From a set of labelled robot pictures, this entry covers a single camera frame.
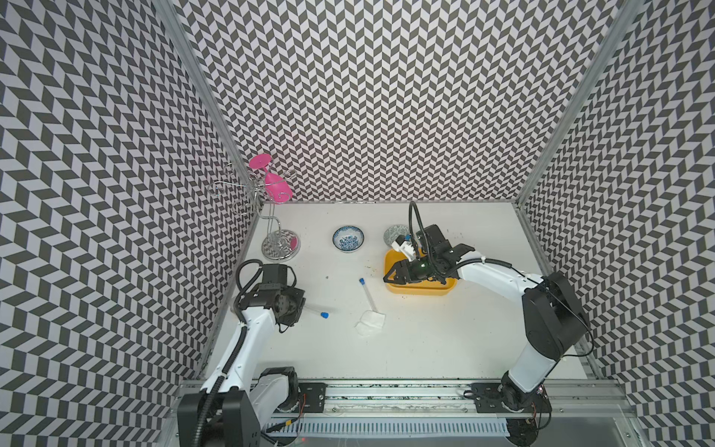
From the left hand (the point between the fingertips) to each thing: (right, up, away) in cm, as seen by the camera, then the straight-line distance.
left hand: (305, 302), depth 84 cm
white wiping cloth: (+20, -7, +2) cm, 21 cm away
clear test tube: (+17, +4, +11) cm, 21 cm away
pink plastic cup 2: (-16, +44, +4) cm, 47 cm away
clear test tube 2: (+7, -2, -7) cm, 10 cm away
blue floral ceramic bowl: (+11, +18, +22) cm, 31 cm away
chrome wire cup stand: (-14, +16, +19) cm, 29 cm away
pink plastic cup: (-12, +36, +11) cm, 39 cm away
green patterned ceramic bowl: (+28, +20, +21) cm, 41 cm away
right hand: (+26, +6, 0) cm, 27 cm away
